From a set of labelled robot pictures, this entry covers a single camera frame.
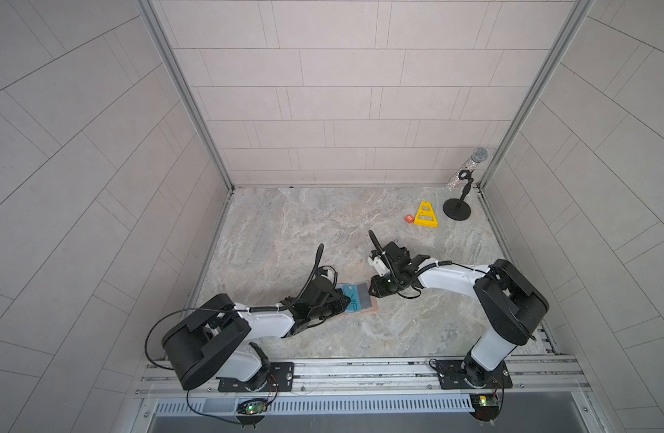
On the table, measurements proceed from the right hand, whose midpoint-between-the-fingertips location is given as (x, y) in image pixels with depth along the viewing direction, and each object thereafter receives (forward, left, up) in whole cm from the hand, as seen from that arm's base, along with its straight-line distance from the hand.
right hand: (371, 291), depth 89 cm
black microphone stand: (+32, -39, +2) cm, 50 cm away
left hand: (-4, +6, +2) cm, 7 cm away
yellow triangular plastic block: (+30, -26, +1) cm, 39 cm away
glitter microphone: (+33, -39, +28) cm, 58 cm away
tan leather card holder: (-5, 0, +1) cm, 6 cm away
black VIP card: (-3, +3, +3) cm, 5 cm away
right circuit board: (-31, -27, -1) cm, 41 cm away
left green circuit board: (-30, +32, +6) cm, 44 cm away
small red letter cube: (+28, -18, +3) cm, 33 cm away
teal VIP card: (-1, +7, +3) cm, 8 cm away
